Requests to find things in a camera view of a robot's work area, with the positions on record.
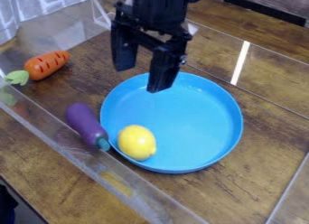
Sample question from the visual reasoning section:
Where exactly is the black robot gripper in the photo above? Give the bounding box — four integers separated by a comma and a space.
110, 0, 191, 93

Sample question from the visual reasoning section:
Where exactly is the orange toy carrot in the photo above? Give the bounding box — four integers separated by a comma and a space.
3, 51, 69, 86

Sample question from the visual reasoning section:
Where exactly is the blue round plastic tray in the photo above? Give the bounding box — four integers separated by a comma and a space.
100, 72, 243, 173

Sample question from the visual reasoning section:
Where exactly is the clear acrylic back barrier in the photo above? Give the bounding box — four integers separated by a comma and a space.
92, 0, 309, 120

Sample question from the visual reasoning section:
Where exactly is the clear acrylic barrier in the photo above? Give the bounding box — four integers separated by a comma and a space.
92, 0, 309, 120
0, 79, 208, 224

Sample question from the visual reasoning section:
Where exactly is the yellow toy lemon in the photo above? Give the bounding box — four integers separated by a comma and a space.
117, 125, 156, 161

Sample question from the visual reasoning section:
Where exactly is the purple toy eggplant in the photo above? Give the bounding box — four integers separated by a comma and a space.
65, 103, 109, 151

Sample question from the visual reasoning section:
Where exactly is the white patterned curtain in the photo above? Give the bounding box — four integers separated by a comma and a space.
0, 0, 88, 45

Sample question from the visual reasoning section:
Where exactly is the clear acrylic front barrier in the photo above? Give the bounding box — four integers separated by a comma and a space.
0, 79, 208, 224

